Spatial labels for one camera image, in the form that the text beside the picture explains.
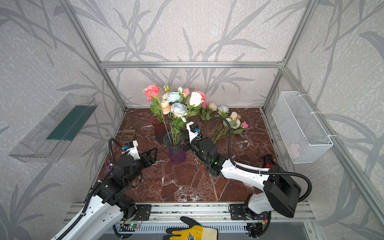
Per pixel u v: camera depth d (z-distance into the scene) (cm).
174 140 81
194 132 60
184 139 65
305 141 60
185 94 74
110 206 53
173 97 71
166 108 71
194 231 67
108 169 89
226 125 107
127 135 105
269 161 91
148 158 66
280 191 42
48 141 64
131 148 65
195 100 57
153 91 67
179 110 64
